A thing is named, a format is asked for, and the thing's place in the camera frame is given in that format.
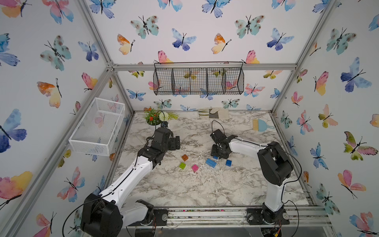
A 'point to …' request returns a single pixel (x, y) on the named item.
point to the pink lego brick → (194, 168)
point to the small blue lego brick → (215, 157)
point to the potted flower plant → (154, 118)
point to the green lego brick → (182, 166)
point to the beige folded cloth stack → (214, 112)
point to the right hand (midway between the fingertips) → (215, 152)
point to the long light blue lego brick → (211, 163)
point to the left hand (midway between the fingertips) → (173, 137)
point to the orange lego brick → (184, 157)
